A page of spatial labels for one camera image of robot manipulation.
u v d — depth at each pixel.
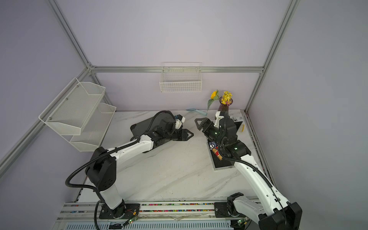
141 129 0.99
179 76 1.07
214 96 0.96
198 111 1.21
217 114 0.67
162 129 0.66
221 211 0.73
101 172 0.46
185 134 0.78
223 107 1.01
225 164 0.87
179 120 0.75
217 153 0.92
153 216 0.73
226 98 0.95
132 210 0.73
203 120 0.63
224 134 0.52
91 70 0.93
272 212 0.38
